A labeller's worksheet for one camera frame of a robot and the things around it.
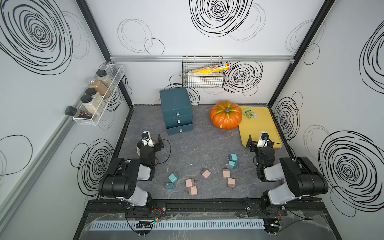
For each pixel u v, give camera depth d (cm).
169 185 78
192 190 77
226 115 97
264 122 109
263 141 75
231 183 81
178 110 89
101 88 73
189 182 80
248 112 115
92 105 65
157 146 82
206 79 87
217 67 87
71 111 59
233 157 89
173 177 82
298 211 73
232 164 85
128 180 45
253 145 81
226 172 85
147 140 75
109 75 76
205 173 84
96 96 68
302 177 45
